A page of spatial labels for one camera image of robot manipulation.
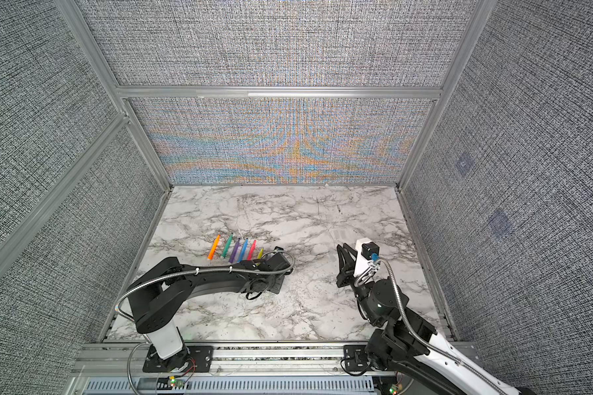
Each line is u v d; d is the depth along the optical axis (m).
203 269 0.52
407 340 0.49
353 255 0.62
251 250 0.97
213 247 0.98
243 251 0.97
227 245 0.98
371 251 0.52
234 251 0.98
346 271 0.57
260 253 0.95
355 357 0.73
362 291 0.56
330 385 0.70
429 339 0.49
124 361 0.75
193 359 0.73
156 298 0.46
